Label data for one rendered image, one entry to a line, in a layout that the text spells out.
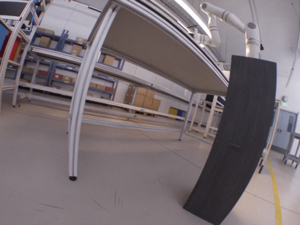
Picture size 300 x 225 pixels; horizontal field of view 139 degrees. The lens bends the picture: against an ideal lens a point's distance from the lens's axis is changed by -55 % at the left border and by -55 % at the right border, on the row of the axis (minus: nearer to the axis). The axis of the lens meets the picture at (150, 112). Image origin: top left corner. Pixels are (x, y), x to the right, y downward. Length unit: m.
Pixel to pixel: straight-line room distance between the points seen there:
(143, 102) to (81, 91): 4.03
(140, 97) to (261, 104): 4.13
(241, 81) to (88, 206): 0.89
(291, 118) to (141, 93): 7.27
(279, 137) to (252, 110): 6.70
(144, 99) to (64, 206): 4.27
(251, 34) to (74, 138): 1.11
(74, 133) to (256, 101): 0.83
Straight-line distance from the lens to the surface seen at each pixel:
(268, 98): 0.61
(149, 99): 4.67
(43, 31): 4.84
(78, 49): 4.45
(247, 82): 0.62
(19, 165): 0.87
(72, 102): 1.28
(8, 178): 0.80
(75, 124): 0.61
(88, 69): 0.59
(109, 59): 4.56
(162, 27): 0.72
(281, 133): 7.29
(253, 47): 0.80
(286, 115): 7.41
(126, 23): 0.89
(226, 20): 1.00
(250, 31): 0.87
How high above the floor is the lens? 0.50
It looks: 4 degrees down
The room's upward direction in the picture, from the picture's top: 15 degrees clockwise
